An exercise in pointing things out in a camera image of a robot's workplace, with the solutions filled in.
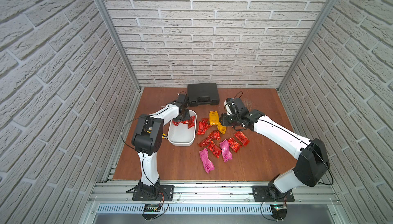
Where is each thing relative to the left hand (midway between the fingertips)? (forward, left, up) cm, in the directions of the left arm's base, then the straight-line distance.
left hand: (186, 114), depth 99 cm
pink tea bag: (-24, -24, 0) cm, 34 cm away
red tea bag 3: (-16, -18, +1) cm, 24 cm away
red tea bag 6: (-7, -3, +1) cm, 7 cm away
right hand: (-11, -22, +11) cm, 27 cm away
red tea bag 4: (-21, -29, -1) cm, 36 cm away
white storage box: (-14, +3, -3) cm, 14 cm away
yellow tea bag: (-11, -23, 0) cm, 25 cm away
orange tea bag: (-2, -19, -1) cm, 19 cm away
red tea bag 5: (-16, -35, -2) cm, 39 cm away
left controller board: (-51, +15, -8) cm, 53 cm away
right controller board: (-53, -46, -4) cm, 70 cm away
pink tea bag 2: (-33, -13, 0) cm, 35 cm away
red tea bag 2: (-20, -11, -1) cm, 23 cm away
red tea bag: (-24, -18, -1) cm, 30 cm away
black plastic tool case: (+24, -11, -6) cm, 28 cm away
